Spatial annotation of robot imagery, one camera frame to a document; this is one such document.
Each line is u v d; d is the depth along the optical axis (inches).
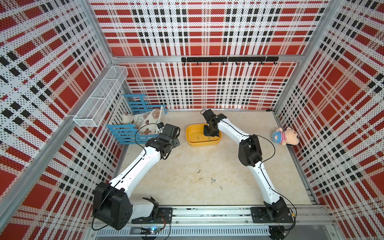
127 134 38.9
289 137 37.6
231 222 28.8
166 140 24.7
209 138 41.0
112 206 15.5
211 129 32.7
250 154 25.1
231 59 35.1
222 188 32.7
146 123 41.1
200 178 33.9
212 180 33.8
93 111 27.7
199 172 34.9
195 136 41.3
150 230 27.3
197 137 41.1
